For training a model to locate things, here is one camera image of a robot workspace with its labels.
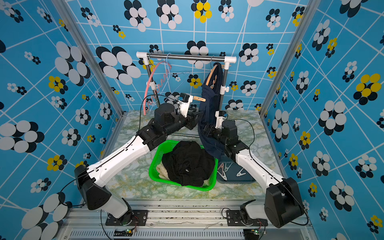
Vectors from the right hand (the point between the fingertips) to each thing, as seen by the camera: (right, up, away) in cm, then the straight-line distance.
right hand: (205, 124), depth 79 cm
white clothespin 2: (+21, -29, +7) cm, 37 cm away
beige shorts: (-24, -26, +4) cm, 35 cm away
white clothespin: (+11, -30, +7) cm, 33 cm away
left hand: (-2, +7, -12) cm, 14 cm away
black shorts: (-9, -22, +1) cm, 23 cm away
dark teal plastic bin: (+16, -28, +8) cm, 34 cm away
